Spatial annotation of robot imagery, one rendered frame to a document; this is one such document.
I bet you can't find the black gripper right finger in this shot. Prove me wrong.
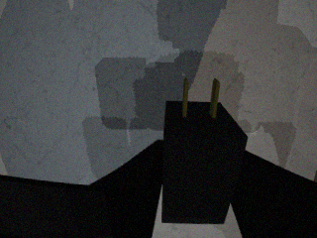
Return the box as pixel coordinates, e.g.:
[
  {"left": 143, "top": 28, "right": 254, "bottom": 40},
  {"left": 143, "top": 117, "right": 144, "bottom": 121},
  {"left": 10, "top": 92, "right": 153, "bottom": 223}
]
[{"left": 231, "top": 150, "right": 317, "bottom": 238}]

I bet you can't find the black two-prong plug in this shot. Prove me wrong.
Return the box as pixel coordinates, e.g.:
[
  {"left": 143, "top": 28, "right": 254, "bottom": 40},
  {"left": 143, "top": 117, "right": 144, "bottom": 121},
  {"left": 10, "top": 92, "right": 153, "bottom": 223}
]
[{"left": 161, "top": 78, "right": 249, "bottom": 225}]

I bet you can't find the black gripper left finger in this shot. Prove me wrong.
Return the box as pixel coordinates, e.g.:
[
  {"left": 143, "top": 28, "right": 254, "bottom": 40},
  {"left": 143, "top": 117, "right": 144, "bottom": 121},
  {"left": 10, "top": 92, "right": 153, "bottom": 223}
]
[{"left": 0, "top": 140, "right": 163, "bottom": 238}]

